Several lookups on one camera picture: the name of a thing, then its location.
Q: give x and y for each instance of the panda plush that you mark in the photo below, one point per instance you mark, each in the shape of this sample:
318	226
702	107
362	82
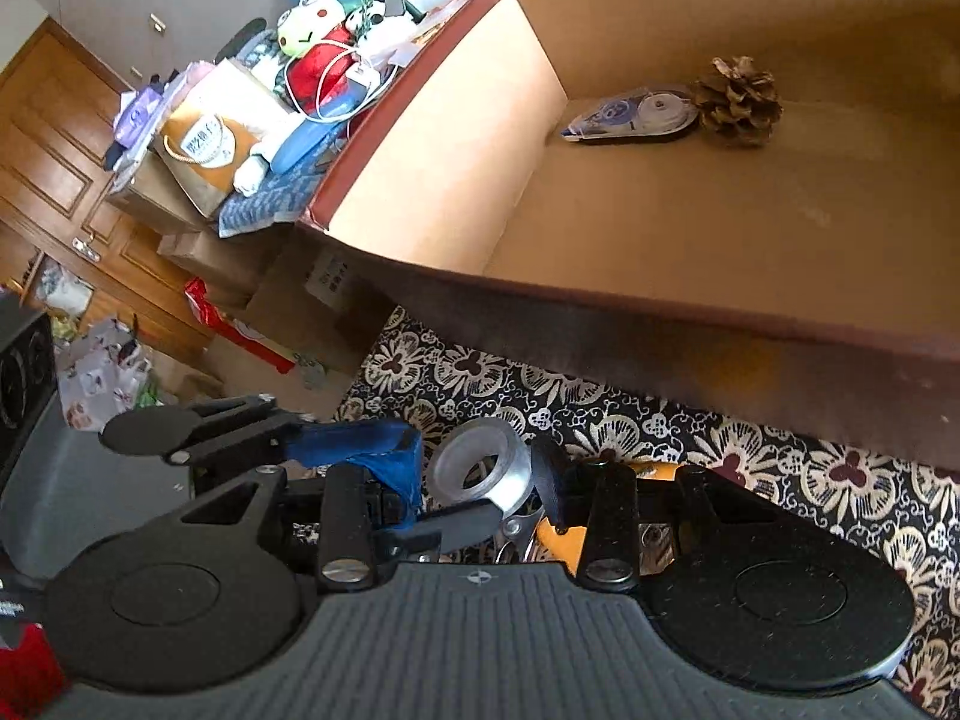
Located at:
379	19

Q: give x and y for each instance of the brown pine cone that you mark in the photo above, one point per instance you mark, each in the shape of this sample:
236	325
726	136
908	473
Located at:
739	101

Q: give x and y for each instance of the large labelled cardboard box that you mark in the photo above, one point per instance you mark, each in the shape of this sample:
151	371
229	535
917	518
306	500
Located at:
300	315

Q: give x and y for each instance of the yellow tape measure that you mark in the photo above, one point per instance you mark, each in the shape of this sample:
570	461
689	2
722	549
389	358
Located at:
562	544

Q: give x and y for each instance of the orange white paper bag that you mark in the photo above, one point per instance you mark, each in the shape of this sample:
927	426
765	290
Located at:
210	142

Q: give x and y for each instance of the floral patterned cloth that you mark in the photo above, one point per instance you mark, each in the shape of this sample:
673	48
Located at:
750	450

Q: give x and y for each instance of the blue correction tape dispenser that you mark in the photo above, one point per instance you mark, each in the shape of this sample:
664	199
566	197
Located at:
645	116

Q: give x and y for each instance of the wooden door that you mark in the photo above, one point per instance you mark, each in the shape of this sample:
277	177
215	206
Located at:
60	127

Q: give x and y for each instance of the black box with rings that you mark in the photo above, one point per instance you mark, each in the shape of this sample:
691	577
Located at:
22	390

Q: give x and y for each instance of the blue patterned cloth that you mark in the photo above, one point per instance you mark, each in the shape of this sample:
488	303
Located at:
262	202

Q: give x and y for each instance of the green frog plush red body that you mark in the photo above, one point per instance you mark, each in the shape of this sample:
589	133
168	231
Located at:
307	26

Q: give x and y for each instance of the plain cardboard box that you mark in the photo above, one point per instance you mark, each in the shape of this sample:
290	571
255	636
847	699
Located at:
157	195

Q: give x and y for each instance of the small silver tape roll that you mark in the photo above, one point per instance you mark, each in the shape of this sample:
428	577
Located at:
510	487

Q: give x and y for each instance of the floral gift bag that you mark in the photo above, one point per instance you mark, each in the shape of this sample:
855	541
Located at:
97	382

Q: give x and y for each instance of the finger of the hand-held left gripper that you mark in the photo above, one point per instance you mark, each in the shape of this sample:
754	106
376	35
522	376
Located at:
247	427
465	521

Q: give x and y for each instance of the purple packet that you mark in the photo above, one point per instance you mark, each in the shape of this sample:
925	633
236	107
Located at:
139	116

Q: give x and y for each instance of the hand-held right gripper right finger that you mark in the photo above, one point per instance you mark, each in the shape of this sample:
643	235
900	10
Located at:
551	480

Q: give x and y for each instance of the red cloth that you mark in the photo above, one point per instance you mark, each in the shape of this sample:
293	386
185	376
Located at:
26	675

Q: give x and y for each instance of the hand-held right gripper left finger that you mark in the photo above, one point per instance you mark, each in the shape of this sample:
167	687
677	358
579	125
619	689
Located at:
390	491

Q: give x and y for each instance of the brown cardboard box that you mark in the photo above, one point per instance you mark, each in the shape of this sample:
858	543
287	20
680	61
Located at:
675	240

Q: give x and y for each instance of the red bag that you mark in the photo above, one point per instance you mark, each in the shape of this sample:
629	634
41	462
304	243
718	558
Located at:
240	330

